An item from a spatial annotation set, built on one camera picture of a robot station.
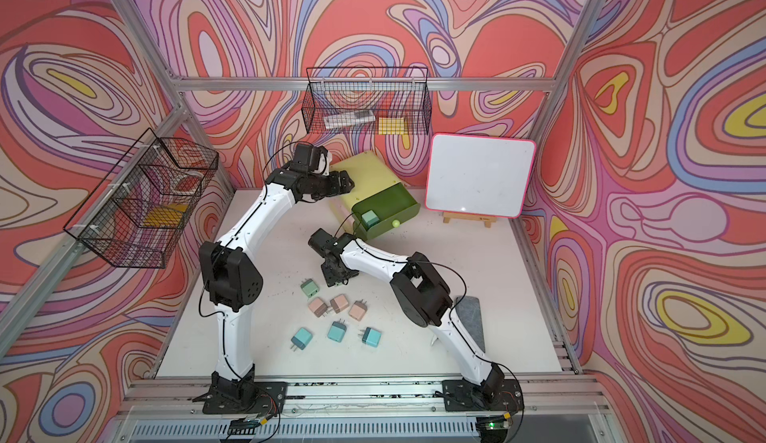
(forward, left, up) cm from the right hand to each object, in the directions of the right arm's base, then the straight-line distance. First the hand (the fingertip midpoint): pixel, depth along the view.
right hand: (342, 282), depth 94 cm
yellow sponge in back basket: (+35, -18, +34) cm, 52 cm away
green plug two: (+12, -10, +17) cm, 23 cm away
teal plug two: (-16, 0, +1) cm, 16 cm away
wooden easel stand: (+20, -51, +4) cm, 55 cm away
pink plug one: (-9, +6, +2) cm, 11 cm away
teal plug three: (-18, -9, +1) cm, 20 cm away
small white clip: (-19, -27, +2) cm, 33 cm away
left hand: (+21, -3, +23) cm, 31 cm away
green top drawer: (+15, -14, +17) cm, 26 cm away
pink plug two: (-8, 0, +3) cm, 9 cm away
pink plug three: (-10, -6, +2) cm, 12 cm away
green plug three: (-3, +9, +2) cm, 10 cm away
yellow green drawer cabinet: (+25, -11, +23) cm, 35 cm away
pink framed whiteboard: (+29, -47, +17) cm, 58 cm away
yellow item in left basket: (+3, +39, +32) cm, 51 cm away
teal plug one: (-18, +10, +2) cm, 20 cm away
